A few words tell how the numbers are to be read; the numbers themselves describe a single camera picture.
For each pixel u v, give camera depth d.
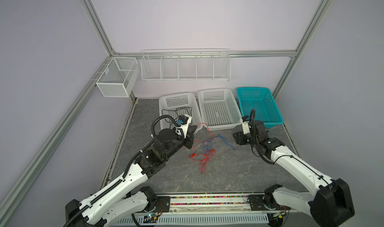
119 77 1.05
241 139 0.74
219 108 1.13
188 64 0.99
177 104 1.15
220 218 0.71
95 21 0.77
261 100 1.20
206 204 0.75
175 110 1.12
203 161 0.85
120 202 0.54
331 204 0.39
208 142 0.96
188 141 0.60
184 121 0.55
